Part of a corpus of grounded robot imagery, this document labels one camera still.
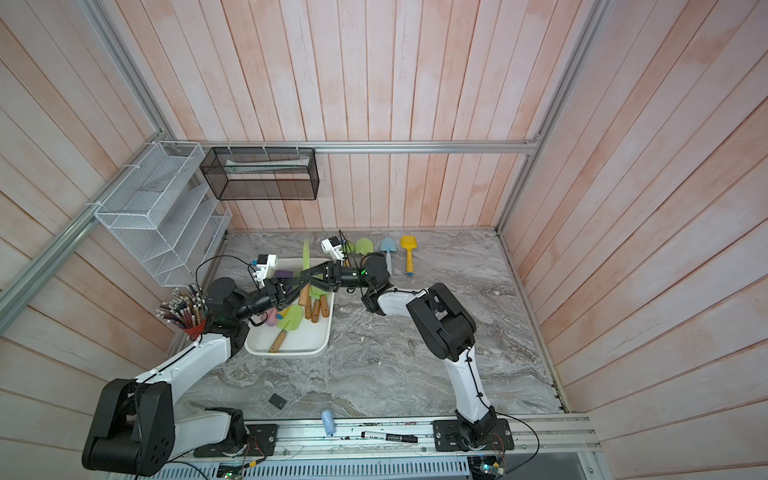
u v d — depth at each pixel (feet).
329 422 2.45
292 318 3.12
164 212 2.37
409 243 3.75
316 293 2.58
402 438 2.40
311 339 2.97
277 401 2.62
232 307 2.10
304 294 2.40
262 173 3.43
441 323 1.81
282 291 2.30
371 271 2.31
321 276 2.58
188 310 2.56
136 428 1.34
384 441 2.40
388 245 3.75
